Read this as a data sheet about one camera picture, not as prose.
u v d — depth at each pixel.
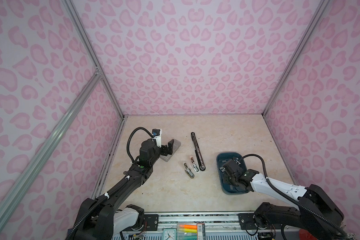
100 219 0.40
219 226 0.72
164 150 0.73
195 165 0.91
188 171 0.90
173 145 0.80
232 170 0.68
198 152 0.98
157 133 0.69
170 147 0.75
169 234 0.69
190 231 0.70
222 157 0.90
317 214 0.41
